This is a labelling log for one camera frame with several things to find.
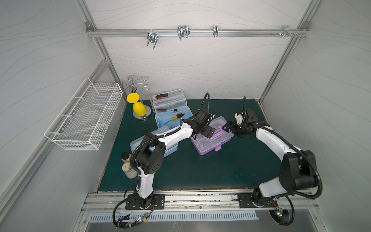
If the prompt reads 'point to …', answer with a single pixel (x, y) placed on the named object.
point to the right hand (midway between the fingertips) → (228, 128)
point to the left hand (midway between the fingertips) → (206, 129)
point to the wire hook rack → (133, 83)
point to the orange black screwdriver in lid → (159, 96)
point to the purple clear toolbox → (202, 144)
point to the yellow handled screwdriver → (178, 116)
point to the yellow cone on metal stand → (140, 111)
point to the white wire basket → (87, 118)
